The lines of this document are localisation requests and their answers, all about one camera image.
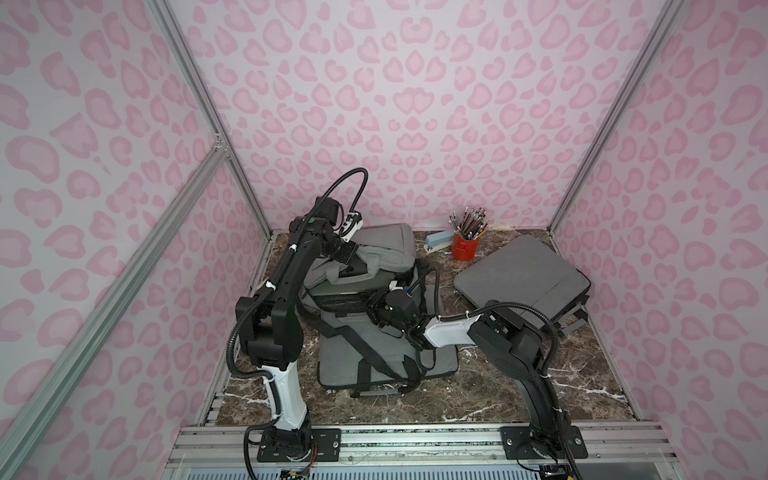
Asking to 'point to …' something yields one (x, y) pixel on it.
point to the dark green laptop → (348, 295)
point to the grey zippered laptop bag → (390, 246)
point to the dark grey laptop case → (529, 271)
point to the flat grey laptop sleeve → (356, 353)
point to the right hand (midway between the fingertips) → (359, 297)
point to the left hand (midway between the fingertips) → (353, 250)
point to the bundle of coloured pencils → (473, 224)
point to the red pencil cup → (464, 249)
